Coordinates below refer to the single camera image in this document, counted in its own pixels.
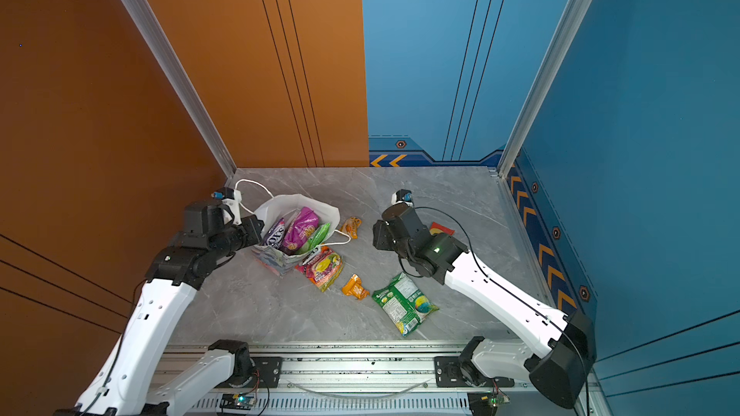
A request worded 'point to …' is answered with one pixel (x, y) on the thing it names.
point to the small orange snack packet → (351, 226)
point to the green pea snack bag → (404, 304)
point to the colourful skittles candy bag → (323, 269)
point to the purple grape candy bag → (302, 226)
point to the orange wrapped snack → (355, 288)
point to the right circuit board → (486, 402)
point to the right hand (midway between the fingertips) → (380, 229)
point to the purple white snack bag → (276, 233)
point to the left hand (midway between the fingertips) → (265, 218)
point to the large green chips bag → (315, 240)
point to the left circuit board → (237, 401)
